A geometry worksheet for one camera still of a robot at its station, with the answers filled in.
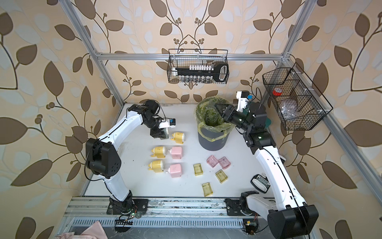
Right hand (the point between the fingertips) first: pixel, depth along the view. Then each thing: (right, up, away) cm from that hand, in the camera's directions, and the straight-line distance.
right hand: (216, 106), depth 68 cm
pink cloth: (-56, -58, 0) cm, 81 cm away
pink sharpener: (-21, -26, +19) cm, 38 cm away
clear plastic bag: (+35, -1, +2) cm, 35 cm away
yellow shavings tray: (-4, -44, +13) cm, 46 cm away
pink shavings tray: (+8, -32, +22) cm, 40 cm away
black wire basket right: (+42, +2, +5) cm, 43 cm away
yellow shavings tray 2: (+5, -39, +17) cm, 42 cm away
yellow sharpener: (-21, -18, +26) cm, 38 cm away
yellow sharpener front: (-31, -32, +14) cm, 47 cm away
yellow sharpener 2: (-31, -25, +19) cm, 45 cm away
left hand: (-30, -11, +20) cm, 38 cm away
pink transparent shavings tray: (0, -32, +23) cm, 39 cm away
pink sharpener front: (-21, -34, +12) cm, 42 cm away
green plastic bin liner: (-2, -9, +7) cm, 11 cm away
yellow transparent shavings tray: (-8, -36, +20) cm, 42 cm away
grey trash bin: (+3, -23, +29) cm, 37 cm away
